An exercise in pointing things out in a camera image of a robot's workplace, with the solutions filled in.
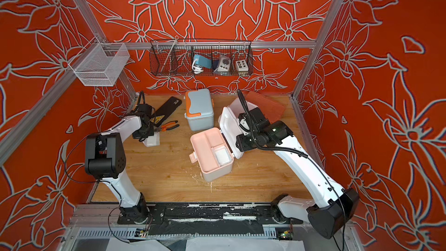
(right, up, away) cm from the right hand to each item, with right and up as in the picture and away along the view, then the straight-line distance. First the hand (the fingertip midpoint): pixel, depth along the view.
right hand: (237, 143), depth 72 cm
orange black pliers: (-40, +4, +31) cm, 51 cm away
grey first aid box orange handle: (-19, +14, +22) cm, 33 cm away
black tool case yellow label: (-40, +18, +42) cm, 61 cm away
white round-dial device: (-5, +39, +19) cm, 43 cm away
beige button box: (+5, +38, +21) cm, 44 cm away
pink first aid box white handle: (-2, +13, +4) cm, 14 cm away
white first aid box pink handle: (-10, -5, +9) cm, 14 cm away
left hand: (-50, +1, +23) cm, 55 cm away
